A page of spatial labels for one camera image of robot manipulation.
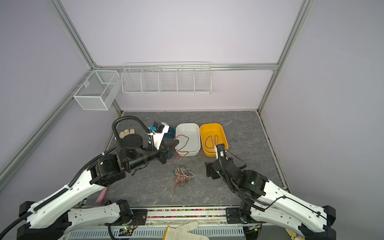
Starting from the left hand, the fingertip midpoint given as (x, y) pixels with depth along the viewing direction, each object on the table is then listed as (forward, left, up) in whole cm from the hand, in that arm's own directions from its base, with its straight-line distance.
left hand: (177, 144), depth 59 cm
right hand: (-2, -15, -16) cm, 22 cm away
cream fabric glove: (+33, +44, -35) cm, 65 cm away
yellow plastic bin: (+28, -20, -36) cm, 50 cm away
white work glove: (-27, +2, -36) cm, 45 cm away
